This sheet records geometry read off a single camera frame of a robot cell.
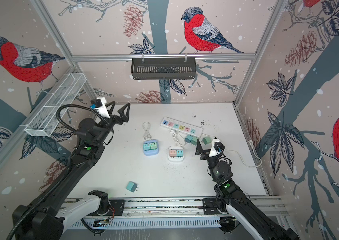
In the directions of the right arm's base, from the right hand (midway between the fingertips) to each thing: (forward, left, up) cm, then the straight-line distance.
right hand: (205, 140), depth 76 cm
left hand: (+6, +40, +21) cm, 46 cm away
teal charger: (+12, +8, -18) cm, 23 cm away
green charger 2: (+3, +30, -13) cm, 33 cm away
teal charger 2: (+2, +34, -12) cm, 36 cm away
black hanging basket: (+55, +27, +9) cm, 62 cm away
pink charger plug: (-1, +18, -12) cm, 22 cm away
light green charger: (+11, +4, -18) cm, 22 cm away
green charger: (+12, -4, -18) cm, 22 cm away
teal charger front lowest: (-19, +39, -17) cm, 47 cm away
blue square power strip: (+1, +30, -17) cm, 35 cm away
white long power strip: (+21, +13, -17) cm, 30 cm away
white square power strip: (-1, +16, -12) cm, 20 cm away
